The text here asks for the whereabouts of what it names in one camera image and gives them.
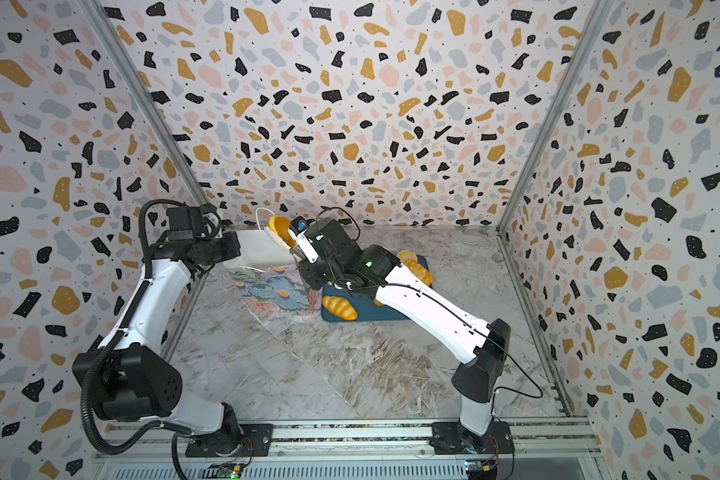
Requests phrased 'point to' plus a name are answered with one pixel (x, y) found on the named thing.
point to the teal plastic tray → (365, 308)
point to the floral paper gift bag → (271, 279)
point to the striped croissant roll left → (340, 307)
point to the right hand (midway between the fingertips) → (301, 256)
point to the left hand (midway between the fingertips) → (237, 237)
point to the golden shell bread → (280, 225)
